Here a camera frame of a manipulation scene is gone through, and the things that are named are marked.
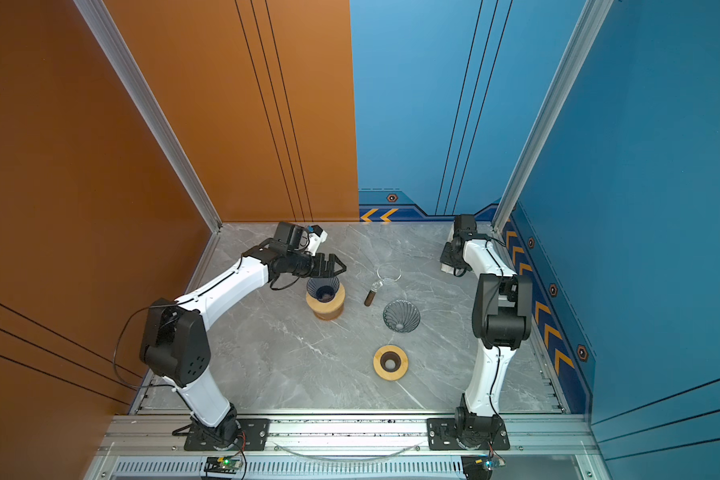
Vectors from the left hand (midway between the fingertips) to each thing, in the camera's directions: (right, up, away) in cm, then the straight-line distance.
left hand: (337, 266), depth 87 cm
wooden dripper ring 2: (+16, -28, -3) cm, 32 cm away
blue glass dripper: (-4, -7, +2) cm, 9 cm away
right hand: (+37, +2, +13) cm, 40 cm away
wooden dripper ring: (-2, -13, -1) cm, 13 cm away
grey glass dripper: (+19, -16, +4) cm, 25 cm away
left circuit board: (-25, -47, -16) cm, 56 cm away
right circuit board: (+36, -47, -17) cm, 62 cm away
